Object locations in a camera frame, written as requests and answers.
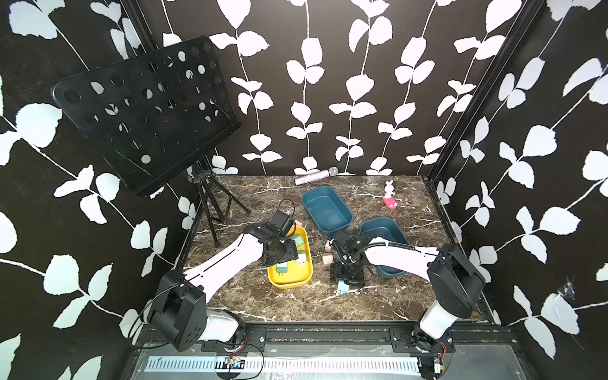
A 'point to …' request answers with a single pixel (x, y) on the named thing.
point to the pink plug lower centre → (328, 260)
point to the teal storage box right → (388, 229)
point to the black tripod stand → (203, 179)
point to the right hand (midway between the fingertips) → (334, 282)
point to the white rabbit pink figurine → (389, 199)
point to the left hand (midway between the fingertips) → (291, 253)
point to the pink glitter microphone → (317, 176)
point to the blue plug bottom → (343, 287)
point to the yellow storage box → (298, 271)
